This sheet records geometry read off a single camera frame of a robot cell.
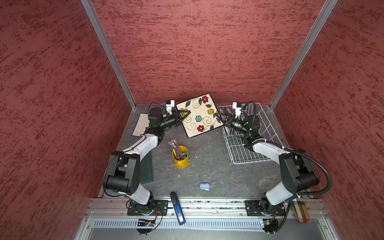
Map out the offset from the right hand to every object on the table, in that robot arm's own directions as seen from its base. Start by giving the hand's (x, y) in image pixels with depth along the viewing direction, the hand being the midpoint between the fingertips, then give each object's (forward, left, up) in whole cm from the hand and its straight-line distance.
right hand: (213, 116), depth 78 cm
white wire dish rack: (-9, -16, -25) cm, 32 cm away
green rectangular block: (-17, +40, -27) cm, 51 cm away
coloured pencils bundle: (-12, +21, -14) cm, 28 cm away
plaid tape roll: (-42, -41, -25) cm, 64 cm away
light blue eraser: (-28, +6, -26) cm, 39 cm away
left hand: (+2, +12, 0) cm, 12 cm away
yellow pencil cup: (-17, +18, -19) cm, 31 cm away
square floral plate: (0, +6, -1) cm, 6 cm away
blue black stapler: (-41, +19, -24) cm, 51 cm away
